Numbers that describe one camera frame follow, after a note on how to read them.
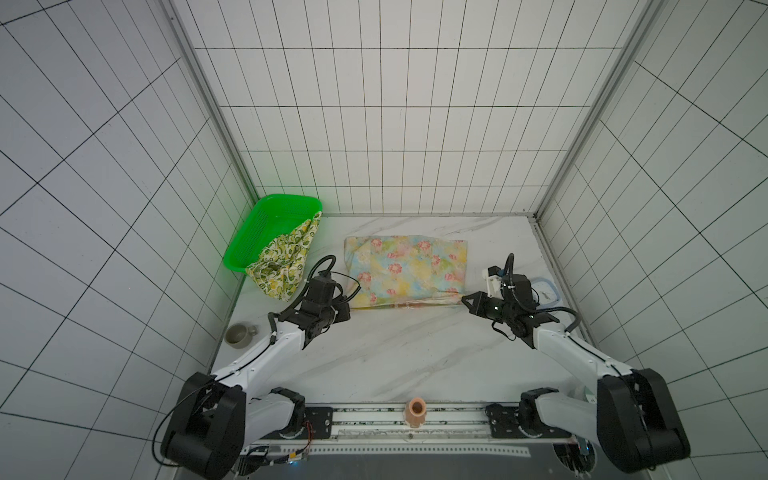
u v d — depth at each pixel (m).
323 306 0.66
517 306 0.66
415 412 0.64
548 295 0.94
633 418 0.41
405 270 1.01
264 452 0.70
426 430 0.73
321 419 0.73
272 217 1.16
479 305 0.76
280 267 0.92
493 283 0.80
